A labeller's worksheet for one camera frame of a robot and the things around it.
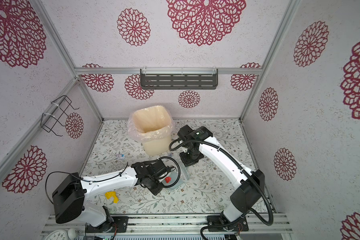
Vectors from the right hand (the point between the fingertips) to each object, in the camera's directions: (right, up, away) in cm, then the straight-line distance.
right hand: (187, 161), depth 75 cm
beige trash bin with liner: (-22, +19, +27) cm, 40 cm away
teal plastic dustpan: (-8, -12, +7) cm, 16 cm away
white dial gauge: (-59, -32, -8) cm, 68 cm away
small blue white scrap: (-42, 0, +23) cm, 48 cm away
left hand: (-16, -17, +5) cm, 24 cm away
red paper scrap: (-10, -12, +8) cm, 18 cm away
